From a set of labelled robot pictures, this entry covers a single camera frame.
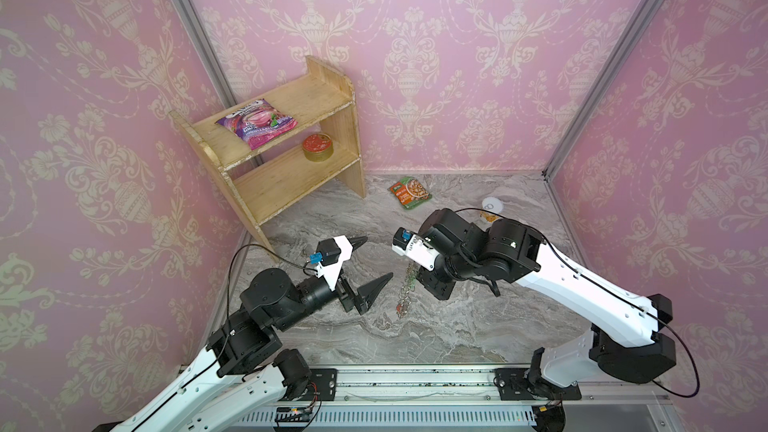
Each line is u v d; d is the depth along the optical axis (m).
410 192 1.13
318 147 0.95
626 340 0.40
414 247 0.56
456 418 0.78
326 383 0.74
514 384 0.74
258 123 0.69
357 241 0.58
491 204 1.04
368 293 0.48
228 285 0.49
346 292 0.48
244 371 0.45
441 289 0.54
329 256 0.45
